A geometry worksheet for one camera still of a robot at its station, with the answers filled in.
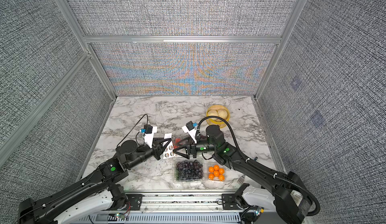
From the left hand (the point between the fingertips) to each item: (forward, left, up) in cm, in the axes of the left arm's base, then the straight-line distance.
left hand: (173, 139), depth 67 cm
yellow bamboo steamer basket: (+23, -29, -23) cm, 43 cm away
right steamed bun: (+29, -30, -20) cm, 46 cm away
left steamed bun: (+29, -24, -19) cm, 43 cm away
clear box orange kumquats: (-9, -21, -24) cm, 33 cm away
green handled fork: (-12, -34, -25) cm, 44 cm away
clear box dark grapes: (-8, -8, -20) cm, 23 cm away
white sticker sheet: (-4, +2, -4) cm, 6 cm away
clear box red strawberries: (0, -2, -4) cm, 4 cm away
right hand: (-3, -1, -1) cm, 3 cm away
